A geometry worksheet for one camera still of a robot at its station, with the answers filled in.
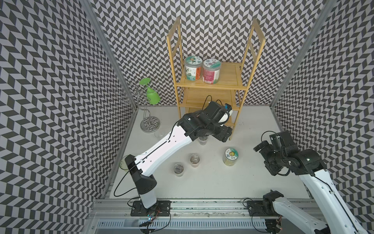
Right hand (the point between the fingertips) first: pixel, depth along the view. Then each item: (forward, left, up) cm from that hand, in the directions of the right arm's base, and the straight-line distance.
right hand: (258, 158), depth 69 cm
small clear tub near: (0, +40, -15) cm, 42 cm away
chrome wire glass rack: (+35, +63, +10) cm, 73 cm away
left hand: (+9, +17, +10) cm, 21 cm away
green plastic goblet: (+46, +59, 0) cm, 75 cm away
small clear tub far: (+19, +25, -15) cm, 35 cm away
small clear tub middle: (+6, +31, -15) cm, 35 cm away
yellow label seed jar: (+7, +10, -13) cm, 17 cm away
